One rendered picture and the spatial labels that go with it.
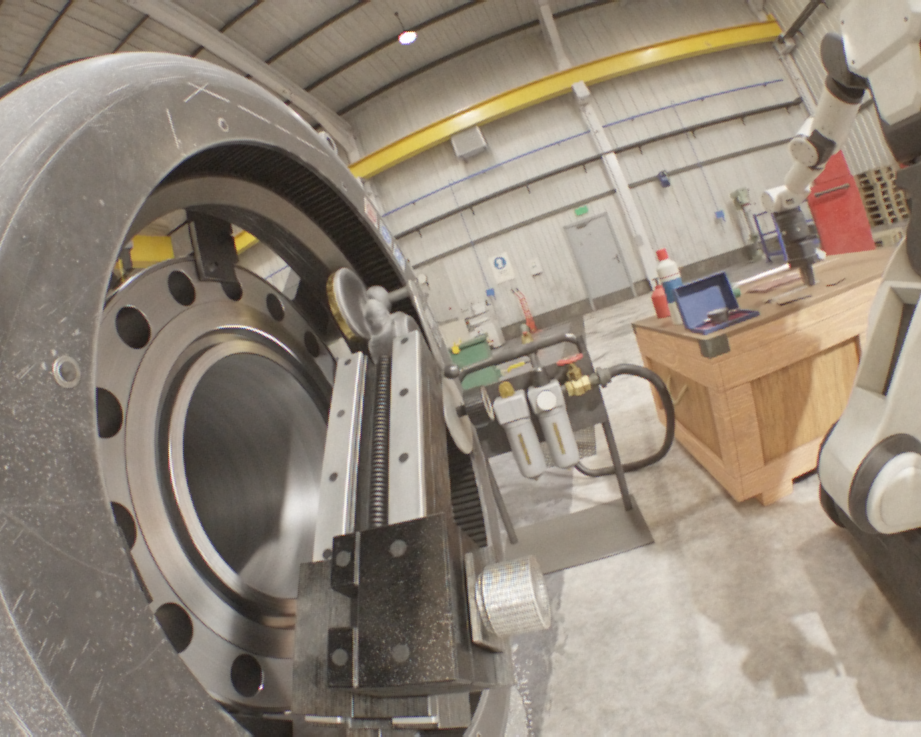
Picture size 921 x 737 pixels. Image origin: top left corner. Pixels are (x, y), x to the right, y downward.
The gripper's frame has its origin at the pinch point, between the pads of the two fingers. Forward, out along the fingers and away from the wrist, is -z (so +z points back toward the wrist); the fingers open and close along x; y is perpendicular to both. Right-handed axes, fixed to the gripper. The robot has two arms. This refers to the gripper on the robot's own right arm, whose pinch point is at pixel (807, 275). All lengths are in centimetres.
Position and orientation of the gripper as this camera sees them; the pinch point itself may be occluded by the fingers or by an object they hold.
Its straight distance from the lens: 141.6
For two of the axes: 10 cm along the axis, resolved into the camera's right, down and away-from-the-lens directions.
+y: -9.4, 3.3, 0.7
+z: -3.4, -9.4, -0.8
